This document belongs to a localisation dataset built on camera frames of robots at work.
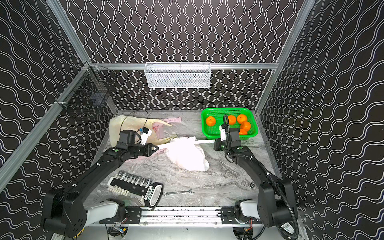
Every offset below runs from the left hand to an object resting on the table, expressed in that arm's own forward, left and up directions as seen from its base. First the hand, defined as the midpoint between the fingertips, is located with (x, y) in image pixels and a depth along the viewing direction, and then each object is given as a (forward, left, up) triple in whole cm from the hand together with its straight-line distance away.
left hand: (160, 147), depth 81 cm
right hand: (+10, -32, -3) cm, 34 cm away
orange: (+32, -28, -12) cm, 44 cm away
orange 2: (+33, -50, -8) cm, 60 cm away
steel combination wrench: (-19, -4, -17) cm, 25 cm away
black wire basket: (+29, +51, +10) cm, 59 cm away
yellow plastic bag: (+21, +31, -6) cm, 38 cm away
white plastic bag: (+1, -15, -5) cm, 16 cm away
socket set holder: (-15, +19, -15) cm, 29 cm away
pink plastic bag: (+24, +6, -15) cm, 29 cm away
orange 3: (+27, -53, -9) cm, 60 cm away
